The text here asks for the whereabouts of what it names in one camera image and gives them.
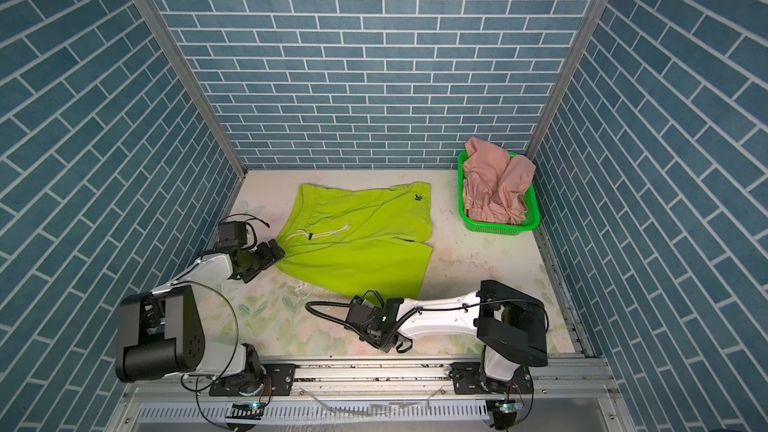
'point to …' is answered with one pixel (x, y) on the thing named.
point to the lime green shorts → (371, 241)
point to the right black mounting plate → (468, 379)
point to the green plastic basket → (531, 221)
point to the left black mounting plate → (271, 380)
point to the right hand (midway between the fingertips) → (382, 324)
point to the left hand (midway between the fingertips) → (274, 256)
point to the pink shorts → (495, 183)
